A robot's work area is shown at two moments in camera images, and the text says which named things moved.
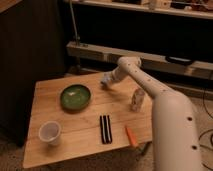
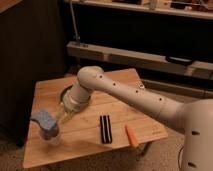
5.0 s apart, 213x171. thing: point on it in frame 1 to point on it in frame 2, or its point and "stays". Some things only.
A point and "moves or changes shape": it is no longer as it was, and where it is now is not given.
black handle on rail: [179, 60] stays
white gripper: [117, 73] to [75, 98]
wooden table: [73, 116] stays
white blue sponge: [105, 78] moves or changes shape
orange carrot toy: [131, 136] stays
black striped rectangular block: [106, 129] stays
